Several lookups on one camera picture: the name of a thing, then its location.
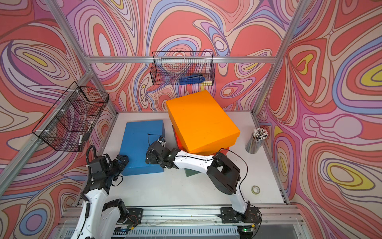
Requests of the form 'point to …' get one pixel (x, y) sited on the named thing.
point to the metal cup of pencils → (254, 144)
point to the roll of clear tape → (255, 189)
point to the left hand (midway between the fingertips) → (126, 162)
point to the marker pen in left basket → (80, 142)
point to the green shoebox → (189, 172)
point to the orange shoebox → (201, 123)
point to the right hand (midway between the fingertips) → (154, 162)
